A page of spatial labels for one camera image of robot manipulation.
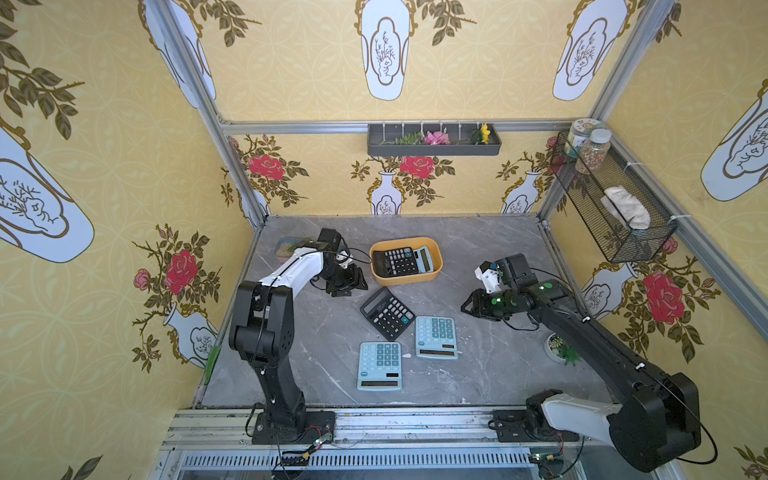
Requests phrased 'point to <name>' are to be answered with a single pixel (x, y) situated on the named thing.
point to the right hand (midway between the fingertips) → (470, 304)
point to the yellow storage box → (412, 243)
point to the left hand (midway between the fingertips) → (349, 289)
